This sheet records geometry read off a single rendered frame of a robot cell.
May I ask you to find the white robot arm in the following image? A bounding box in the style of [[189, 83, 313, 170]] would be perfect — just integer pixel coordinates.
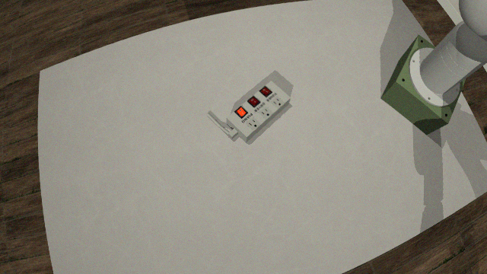
[[409, 0, 487, 107]]

